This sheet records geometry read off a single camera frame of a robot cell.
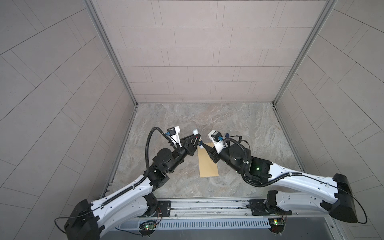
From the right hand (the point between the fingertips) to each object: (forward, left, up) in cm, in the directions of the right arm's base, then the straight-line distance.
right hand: (204, 142), depth 66 cm
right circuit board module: (-29, -31, -28) cm, 51 cm away
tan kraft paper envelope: (-2, -2, -26) cm, 26 cm away
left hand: (+2, +1, +3) cm, 3 cm away
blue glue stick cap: (+18, -16, -24) cm, 35 cm away
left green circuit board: (-26, +27, -22) cm, 44 cm away
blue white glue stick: (+3, +4, +4) cm, 6 cm away
